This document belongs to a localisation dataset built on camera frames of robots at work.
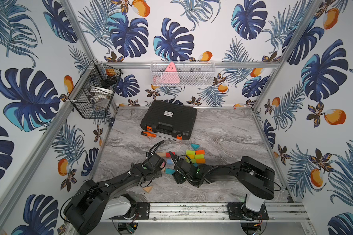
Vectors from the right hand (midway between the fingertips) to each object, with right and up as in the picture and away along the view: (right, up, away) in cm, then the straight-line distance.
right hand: (177, 172), depth 88 cm
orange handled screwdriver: (-20, +22, +15) cm, 33 cm away
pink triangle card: (-5, +59, +3) cm, 59 cm away
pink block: (-7, +9, -16) cm, 20 cm away
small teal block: (+9, +9, -19) cm, 23 cm away
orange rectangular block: (+15, +5, +5) cm, 17 cm away
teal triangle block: (+12, +14, +9) cm, 21 cm away
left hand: (-12, +1, -1) cm, 12 cm away
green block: (+8, +10, +8) cm, 15 cm away
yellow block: (+9, +8, +6) cm, 13 cm away
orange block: (+15, +10, +8) cm, 20 cm away
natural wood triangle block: (-16, -7, -8) cm, 19 cm away
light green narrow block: (+14, +8, +5) cm, 17 cm away
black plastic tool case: (-5, +33, +19) cm, 38 cm away
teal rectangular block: (-4, +1, -1) cm, 5 cm away
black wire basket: (-48, +45, -4) cm, 66 cm away
